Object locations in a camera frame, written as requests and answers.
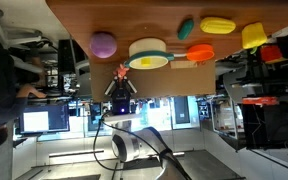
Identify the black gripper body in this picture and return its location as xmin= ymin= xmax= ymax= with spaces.
xmin=111 ymin=85 xmax=132 ymax=115

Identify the pink bunny toy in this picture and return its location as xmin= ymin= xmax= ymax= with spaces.
xmin=113 ymin=63 xmax=131 ymax=84

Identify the cream pot with teal rim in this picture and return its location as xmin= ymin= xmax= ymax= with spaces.
xmin=123 ymin=37 xmax=175 ymax=71

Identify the brown cardboard board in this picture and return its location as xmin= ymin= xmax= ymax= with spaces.
xmin=89 ymin=59 xmax=217 ymax=103

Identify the purple ball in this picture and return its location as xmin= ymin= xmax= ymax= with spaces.
xmin=89 ymin=31 xmax=118 ymax=59

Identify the computer monitor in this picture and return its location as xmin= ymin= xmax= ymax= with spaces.
xmin=18 ymin=103 xmax=71 ymax=135

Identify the teal toy vegetable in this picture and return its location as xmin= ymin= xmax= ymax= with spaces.
xmin=177 ymin=18 xmax=195 ymax=41

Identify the yellow toy corn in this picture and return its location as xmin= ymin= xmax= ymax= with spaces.
xmin=199 ymin=16 xmax=237 ymax=35

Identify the white office chair base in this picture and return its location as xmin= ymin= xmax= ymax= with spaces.
xmin=0 ymin=7 xmax=53 ymax=48

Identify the person in dark shirt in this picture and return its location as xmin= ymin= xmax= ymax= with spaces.
xmin=0 ymin=26 xmax=48 ymax=150

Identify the yellow toy bell pepper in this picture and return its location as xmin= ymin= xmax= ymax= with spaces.
xmin=241 ymin=22 xmax=268 ymax=55

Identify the red and yellow toy block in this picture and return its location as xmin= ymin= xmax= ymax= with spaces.
xmin=259 ymin=44 xmax=288 ymax=65

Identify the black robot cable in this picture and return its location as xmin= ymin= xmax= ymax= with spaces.
xmin=92 ymin=111 xmax=192 ymax=180

